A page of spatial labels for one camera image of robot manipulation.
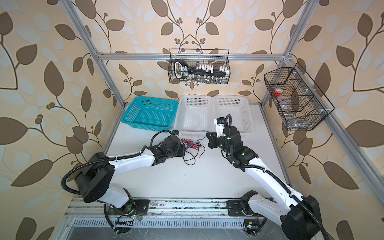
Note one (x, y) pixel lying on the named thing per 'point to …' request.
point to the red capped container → (278, 91)
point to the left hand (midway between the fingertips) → (187, 147)
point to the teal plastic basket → (151, 114)
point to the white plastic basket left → (194, 115)
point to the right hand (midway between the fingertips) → (207, 135)
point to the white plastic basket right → (238, 107)
